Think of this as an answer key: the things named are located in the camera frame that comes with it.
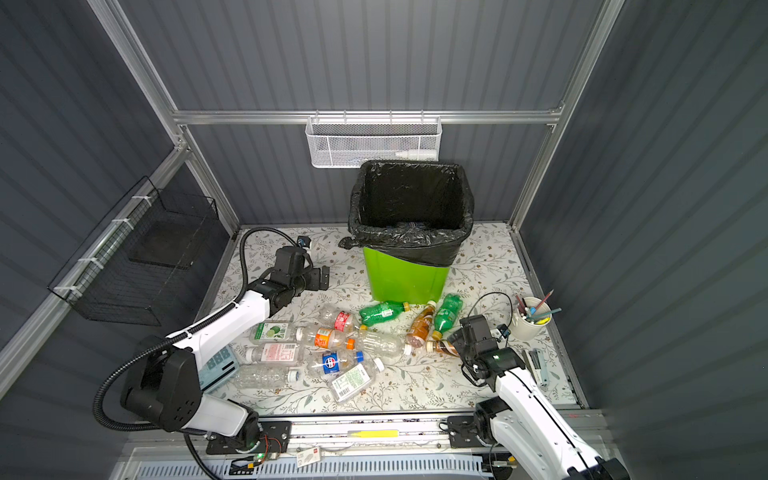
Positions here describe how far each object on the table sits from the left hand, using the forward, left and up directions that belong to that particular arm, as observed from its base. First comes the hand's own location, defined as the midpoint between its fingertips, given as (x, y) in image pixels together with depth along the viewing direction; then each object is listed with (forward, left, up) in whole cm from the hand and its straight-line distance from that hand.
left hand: (313, 268), depth 88 cm
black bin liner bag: (+19, -34, +5) cm, 39 cm away
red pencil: (-13, -67, -2) cm, 68 cm away
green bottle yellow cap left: (-10, -20, -10) cm, 25 cm away
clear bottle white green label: (-30, -12, -12) cm, 34 cm away
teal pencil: (-16, -64, -7) cm, 66 cm away
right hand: (-22, -43, -11) cm, 49 cm away
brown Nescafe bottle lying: (-22, -37, -11) cm, 45 cm away
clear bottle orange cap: (-18, -3, -10) cm, 21 cm away
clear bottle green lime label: (-14, +12, -11) cm, 22 cm away
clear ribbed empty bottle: (-25, +15, -18) cm, 34 cm away
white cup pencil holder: (-20, -60, -6) cm, 64 cm away
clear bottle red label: (-12, -7, -10) cm, 17 cm away
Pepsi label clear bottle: (-25, -7, -10) cm, 28 cm away
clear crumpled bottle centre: (-20, -20, -10) cm, 30 cm away
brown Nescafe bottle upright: (-15, -32, -11) cm, 37 cm away
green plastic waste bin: (+2, -25, -11) cm, 27 cm away
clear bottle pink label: (-21, +10, -11) cm, 26 cm away
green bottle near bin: (-12, -40, -10) cm, 43 cm away
